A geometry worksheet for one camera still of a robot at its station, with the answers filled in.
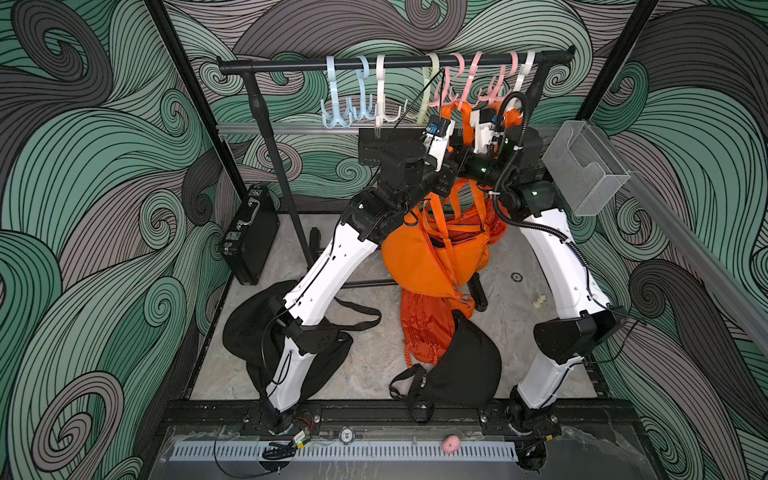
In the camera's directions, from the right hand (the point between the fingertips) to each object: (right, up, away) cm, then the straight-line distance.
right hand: (431, 150), depth 66 cm
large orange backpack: (+5, -24, +17) cm, 30 cm away
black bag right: (+12, -57, +12) cm, 59 cm away
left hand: (+3, -2, -6) cm, 7 cm away
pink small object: (+5, -68, +2) cm, 69 cm away
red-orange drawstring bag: (+3, -47, +22) cm, 52 cm away
